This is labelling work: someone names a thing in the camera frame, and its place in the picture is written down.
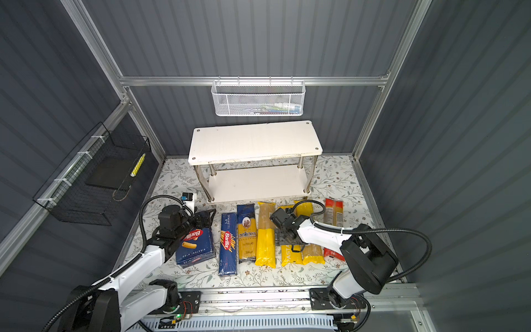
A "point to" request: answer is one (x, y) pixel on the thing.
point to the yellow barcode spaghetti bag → (311, 254)
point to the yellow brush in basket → (137, 167)
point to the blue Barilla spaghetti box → (228, 244)
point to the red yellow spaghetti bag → (333, 216)
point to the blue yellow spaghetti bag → (247, 232)
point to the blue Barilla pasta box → (195, 247)
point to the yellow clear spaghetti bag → (266, 250)
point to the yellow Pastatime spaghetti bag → (288, 257)
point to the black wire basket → (88, 185)
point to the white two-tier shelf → (213, 145)
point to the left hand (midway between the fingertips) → (205, 209)
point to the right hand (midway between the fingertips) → (289, 239)
